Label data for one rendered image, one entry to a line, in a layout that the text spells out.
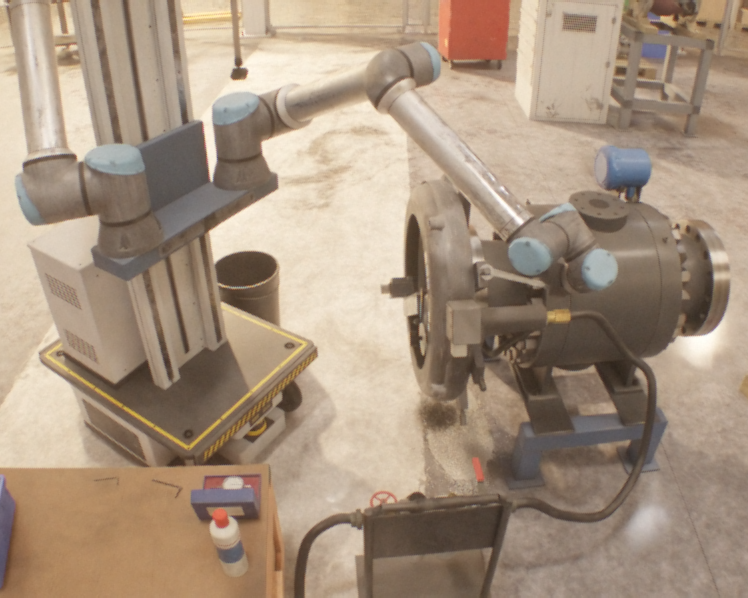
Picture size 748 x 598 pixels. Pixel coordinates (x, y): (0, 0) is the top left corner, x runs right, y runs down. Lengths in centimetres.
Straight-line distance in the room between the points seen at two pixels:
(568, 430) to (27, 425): 218
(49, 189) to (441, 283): 111
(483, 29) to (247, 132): 554
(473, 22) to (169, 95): 556
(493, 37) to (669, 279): 548
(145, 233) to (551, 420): 147
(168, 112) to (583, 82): 442
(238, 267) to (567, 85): 375
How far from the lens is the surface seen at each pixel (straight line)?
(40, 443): 280
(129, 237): 174
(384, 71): 153
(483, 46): 736
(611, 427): 234
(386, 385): 272
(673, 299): 223
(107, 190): 169
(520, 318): 182
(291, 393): 250
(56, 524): 186
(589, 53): 584
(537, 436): 224
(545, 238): 140
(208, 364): 240
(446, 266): 186
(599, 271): 150
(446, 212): 194
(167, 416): 224
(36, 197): 172
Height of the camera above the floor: 185
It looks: 35 degrees down
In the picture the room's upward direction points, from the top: straight up
